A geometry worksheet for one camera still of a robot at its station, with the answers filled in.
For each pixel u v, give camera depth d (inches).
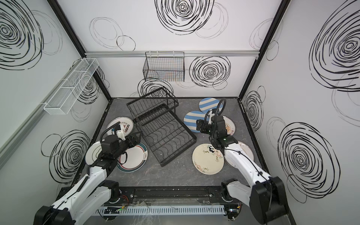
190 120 42.7
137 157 33.3
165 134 37.9
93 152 35.0
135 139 28.9
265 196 15.2
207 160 33.5
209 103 45.5
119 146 26.3
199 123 29.1
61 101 28.4
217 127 23.8
